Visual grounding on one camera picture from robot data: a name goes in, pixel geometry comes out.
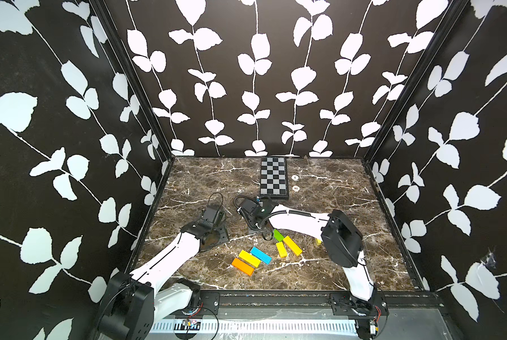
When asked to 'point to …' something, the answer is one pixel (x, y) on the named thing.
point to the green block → (277, 235)
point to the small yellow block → (281, 249)
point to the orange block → (243, 266)
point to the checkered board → (273, 183)
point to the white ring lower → (295, 188)
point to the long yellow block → (292, 245)
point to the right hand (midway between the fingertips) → (252, 226)
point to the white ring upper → (294, 177)
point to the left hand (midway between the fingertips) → (224, 233)
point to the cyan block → (261, 255)
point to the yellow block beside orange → (249, 258)
